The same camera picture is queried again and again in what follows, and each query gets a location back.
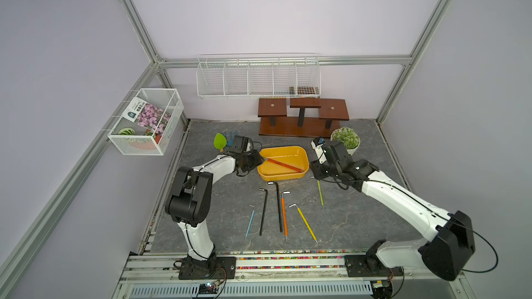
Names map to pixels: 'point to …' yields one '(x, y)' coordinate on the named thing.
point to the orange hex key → (284, 214)
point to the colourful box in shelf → (294, 90)
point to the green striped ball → (127, 131)
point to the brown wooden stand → (318, 118)
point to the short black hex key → (264, 210)
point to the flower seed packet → (147, 115)
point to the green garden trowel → (219, 141)
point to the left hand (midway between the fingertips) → (263, 161)
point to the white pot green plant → (349, 138)
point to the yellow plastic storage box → (283, 162)
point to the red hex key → (282, 164)
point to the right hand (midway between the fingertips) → (314, 161)
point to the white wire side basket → (145, 142)
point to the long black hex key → (275, 183)
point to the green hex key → (321, 193)
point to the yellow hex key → (305, 220)
